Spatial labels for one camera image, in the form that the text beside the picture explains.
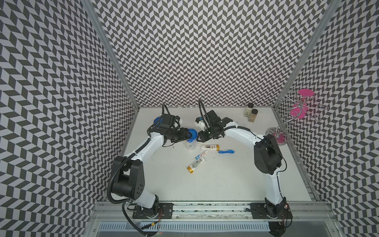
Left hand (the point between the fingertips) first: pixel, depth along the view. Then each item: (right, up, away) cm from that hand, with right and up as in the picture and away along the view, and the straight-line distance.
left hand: (188, 137), depth 86 cm
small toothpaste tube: (+8, -12, +5) cm, 15 cm away
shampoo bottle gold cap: (+14, -7, +7) cm, 17 cm away
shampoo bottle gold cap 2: (+2, -18, 0) cm, 18 cm away
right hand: (+6, -2, +4) cm, 8 cm away
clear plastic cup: (+1, -6, +5) cm, 8 cm away
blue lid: (+3, +2, 0) cm, 4 cm away
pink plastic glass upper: (+66, +25, -5) cm, 71 cm away
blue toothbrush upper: (+27, -10, +7) cm, 30 cm away
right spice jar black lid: (+46, +16, +18) cm, 52 cm away
